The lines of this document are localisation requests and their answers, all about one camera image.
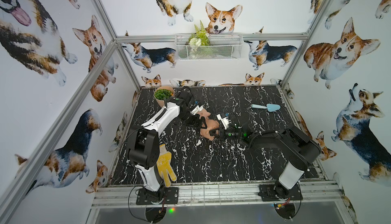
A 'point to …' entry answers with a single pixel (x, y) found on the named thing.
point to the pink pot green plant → (162, 92)
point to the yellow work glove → (164, 164)
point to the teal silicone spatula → (270, 107)
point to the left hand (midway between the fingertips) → (202, 124)
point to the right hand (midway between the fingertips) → (208, 132)
